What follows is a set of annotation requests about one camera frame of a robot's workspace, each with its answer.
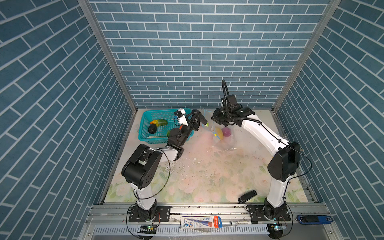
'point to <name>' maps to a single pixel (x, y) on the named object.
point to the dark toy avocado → (152, 128)
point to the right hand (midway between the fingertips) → (209, 115)
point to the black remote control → (246, 197)
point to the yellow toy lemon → (220, 133)
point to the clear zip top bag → (225, 137)
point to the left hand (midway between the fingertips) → (198, 113)
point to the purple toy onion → (226, 131)
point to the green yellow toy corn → (159, 122)
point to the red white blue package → (201, 222)
